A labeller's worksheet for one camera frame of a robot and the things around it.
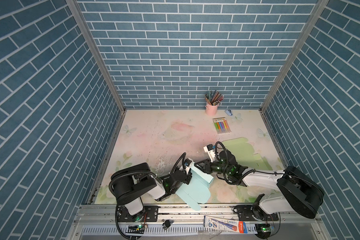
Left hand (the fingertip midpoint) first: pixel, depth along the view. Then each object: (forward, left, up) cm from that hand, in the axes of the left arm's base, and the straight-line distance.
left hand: (191, 167), depth 87 cm
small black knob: (-28, +13, 0) cm, 31 cm away
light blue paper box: (-12, -3, -3) cm, 13 cm away
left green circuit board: (-29, +26, -4) cm, 39 cm away
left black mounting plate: (-23, +22, -4) cm, 32 cm away
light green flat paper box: (+11, -35, -3) cm, 36 cm away
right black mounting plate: (-23, -25, -1) cm, 35 cm away
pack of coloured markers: (+32, -24, -1) cm, 40 cm away
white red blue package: (-27, -10, -1) cm, 29 cm away
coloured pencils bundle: (+50, -19, +9) cm, 55 cm away
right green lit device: (-31, -33, -3) cm, 46 cm away
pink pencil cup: (+44, -17, +3) cm, 48 cm away
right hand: (-2, -1, +8) cm, 8 cm away
